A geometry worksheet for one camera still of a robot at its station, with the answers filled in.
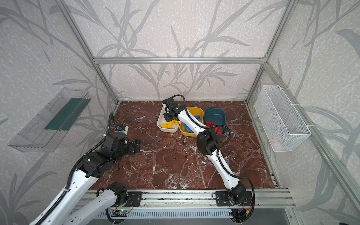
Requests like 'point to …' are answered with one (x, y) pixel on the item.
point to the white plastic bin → (161, 120)
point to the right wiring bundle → (246, 210)
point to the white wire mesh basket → (283, 127)
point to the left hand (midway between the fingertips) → (135, 138)
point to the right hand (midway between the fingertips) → (169, 112)
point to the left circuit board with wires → (124, 207)
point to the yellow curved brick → (165, 125)
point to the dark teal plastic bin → (217, 116)
